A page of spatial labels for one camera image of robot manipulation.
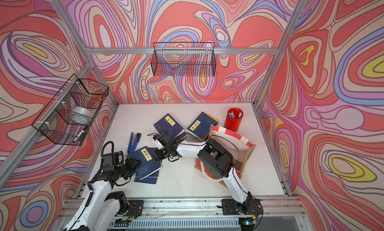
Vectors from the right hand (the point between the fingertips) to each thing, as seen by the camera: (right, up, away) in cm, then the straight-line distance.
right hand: (155, 161), depth 89 cm
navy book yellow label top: (-3, -1, -4) cm, 5 cm away
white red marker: (+54, +28, +8) cm, 61 cm away
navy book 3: (+28, +18, +10) cm, 35 cm away
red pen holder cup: (+49, +25, +5) cm, 55 cm away
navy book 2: (+6, +21, +13) cm, 26 cm away
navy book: (0, -8, -7) cm, 10 cm away
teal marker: (+49, +28, +10) cm, 57 cm away
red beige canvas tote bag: (+48, +10, -11) cm, 50 cm away
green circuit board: (-12, -26, -17) cm, 33 cm away
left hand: (-7, 0, -4) cm, 8 cm away
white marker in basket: (-33, +16, -18) cm, 41 cm away
